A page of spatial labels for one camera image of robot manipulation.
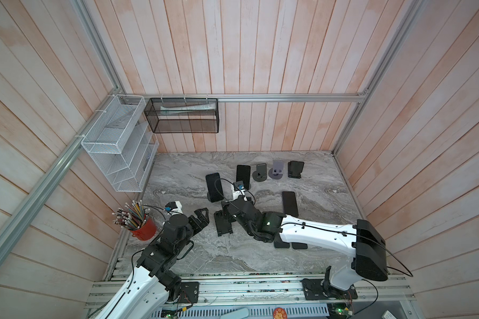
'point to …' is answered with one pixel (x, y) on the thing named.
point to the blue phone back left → (214, 187)
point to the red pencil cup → (147, 232)
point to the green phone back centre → (243, 174)
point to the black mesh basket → (183, 115)
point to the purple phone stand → (276, 173)
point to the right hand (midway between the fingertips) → (228, 201)
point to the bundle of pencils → (132, 215)
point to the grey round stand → (260, 175)
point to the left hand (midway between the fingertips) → (202, 217)
